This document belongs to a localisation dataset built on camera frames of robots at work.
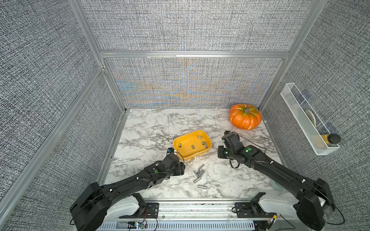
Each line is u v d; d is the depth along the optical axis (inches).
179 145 38.4
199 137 39.5
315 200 15.5
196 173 33.7
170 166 24.9
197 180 32.8
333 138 24.2
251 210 26.6
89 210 15.8
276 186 21.2
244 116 38.6
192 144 38.6
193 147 38.4
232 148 24.3
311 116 27.6
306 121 28.8
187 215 28.7
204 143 38.6
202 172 34.1
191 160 36.1
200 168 34.6
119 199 19.0
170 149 30.0
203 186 31.6
